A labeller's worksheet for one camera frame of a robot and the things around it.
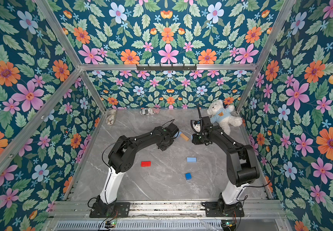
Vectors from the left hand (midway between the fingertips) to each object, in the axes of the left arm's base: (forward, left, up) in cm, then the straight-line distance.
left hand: (172, 144), depth 98 cm
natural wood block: (+4, -11, 0) cm, 12 cm away
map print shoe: (+27, +47, +3) cm, 54 cm away
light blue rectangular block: (-3, -4, +16) cm, 17 cm away
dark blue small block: (-22, -9, -1) cm, 24 cm away
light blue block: (-12, -12, 0) cm, 17 cm away
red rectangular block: (-11, +18, -3) cm, 22 cm away
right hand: (-1, -16, +6) cm, 17 cm away
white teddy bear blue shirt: (+18, -39, +8) cm, 44 cm away
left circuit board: (-43, +34, -3) cm, 55 cm away
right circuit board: (-48, -26, -3) cm, 54 cm away
